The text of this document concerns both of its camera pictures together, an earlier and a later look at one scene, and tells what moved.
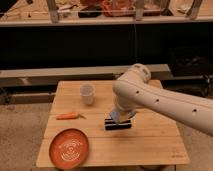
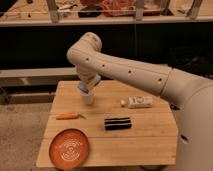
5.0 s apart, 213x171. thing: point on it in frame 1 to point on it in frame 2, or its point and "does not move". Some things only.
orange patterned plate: (68, 148) does not move
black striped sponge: (110, 125) does not move
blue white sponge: (115, 115) to (85, 86)
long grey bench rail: (51, 76) does not move
